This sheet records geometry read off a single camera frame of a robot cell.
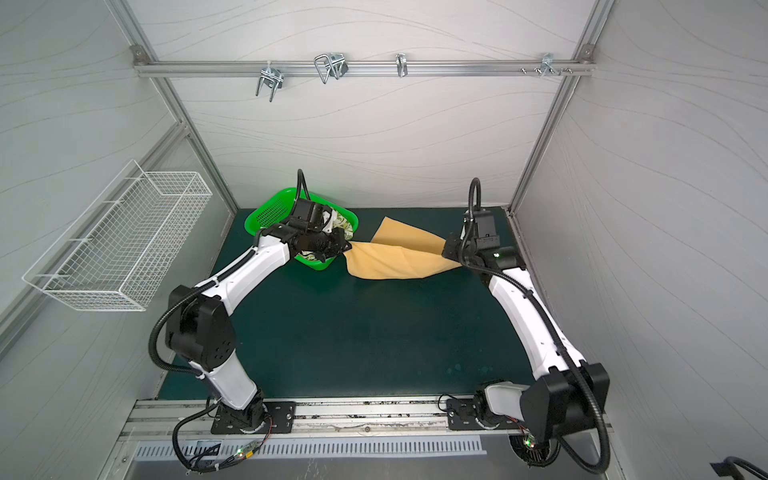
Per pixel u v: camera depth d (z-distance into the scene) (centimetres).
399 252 84
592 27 74
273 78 79
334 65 77
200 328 46
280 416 74
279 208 115
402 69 78
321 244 74
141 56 77
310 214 69
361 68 77
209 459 69
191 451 70
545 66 77
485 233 58
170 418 75
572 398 39
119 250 69
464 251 60
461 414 74
